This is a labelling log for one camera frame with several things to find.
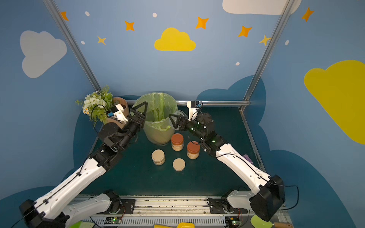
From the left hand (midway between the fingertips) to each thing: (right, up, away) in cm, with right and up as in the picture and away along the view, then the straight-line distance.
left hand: (150, 107), depth 61 cm
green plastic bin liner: (-2, +4, +35) cm, 35 cm away
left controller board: (-21, -56, +9) cm, 61 cm away
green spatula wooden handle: (+52, -57, +9) cm, 78 cm away
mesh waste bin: (-3, -18, +36) cm, 40 cm away
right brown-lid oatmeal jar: (+21, -24, +24) cm, 40 cm away
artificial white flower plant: (-37, +4, +22) cm, 43 cm away
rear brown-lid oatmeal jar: (+11, -19, +27) cm, 35 cm away
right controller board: (+40, -57, +10) cm, 71 cm away
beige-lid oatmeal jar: (-1, -28, +25) cm, 38 cm away
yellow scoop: (+13, -58, +8) cm, 60 cm away
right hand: (+11, -3, +8) cm, 14 cm away
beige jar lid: (+12, -34, +28) cm, 45 cm away
